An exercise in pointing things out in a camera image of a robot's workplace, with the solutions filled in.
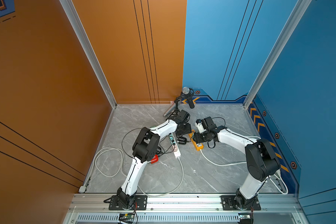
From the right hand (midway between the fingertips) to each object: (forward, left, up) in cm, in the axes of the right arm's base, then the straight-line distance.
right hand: (196, 137), depth 94 cm
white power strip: (-11, +14, -2) cm, 18 cm away
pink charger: (-9, +14, +1) cm, 17 cm away
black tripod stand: (+22, +13, +4) cm, 26 cm away
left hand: (+8, +4, -2) cm, 9 cm away
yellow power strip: (-6, -1, -2) cm, 6 cm away
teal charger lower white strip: (-4, +17, +6) cm, 18 cm away
